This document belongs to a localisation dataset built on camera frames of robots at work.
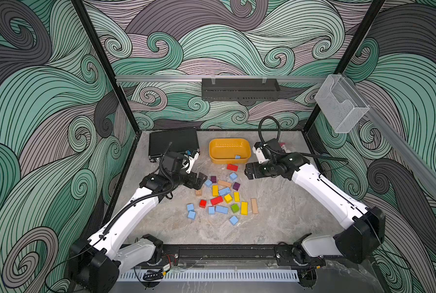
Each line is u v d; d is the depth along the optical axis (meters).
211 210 0.84
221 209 0.86
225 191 0.90
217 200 0.88
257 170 0.70
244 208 0.86
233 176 0.96
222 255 0.74
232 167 1.02
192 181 0.67
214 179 0.95
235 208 0.86
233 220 0.81
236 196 0.90
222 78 0.92
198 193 0.90
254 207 0.86
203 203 0.86
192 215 0.82
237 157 1.04
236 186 0.93
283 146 1.08
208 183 0.93
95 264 0.37
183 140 1.09
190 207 0.85
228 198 0.88
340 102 0.78
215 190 0.92
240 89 0.99
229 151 1.08
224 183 0.95
